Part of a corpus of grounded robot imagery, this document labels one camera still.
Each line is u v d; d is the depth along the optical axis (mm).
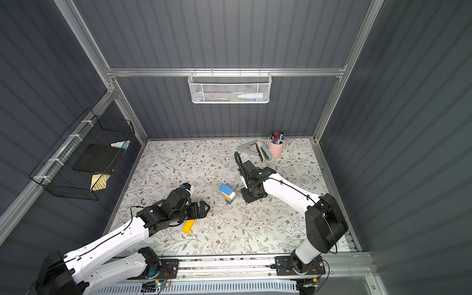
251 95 893
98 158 755
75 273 403
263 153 1092
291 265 668
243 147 1163
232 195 846
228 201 912
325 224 428
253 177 644
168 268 725
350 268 738
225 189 847
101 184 607
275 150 1086
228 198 854
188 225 842
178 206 612
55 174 621
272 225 847
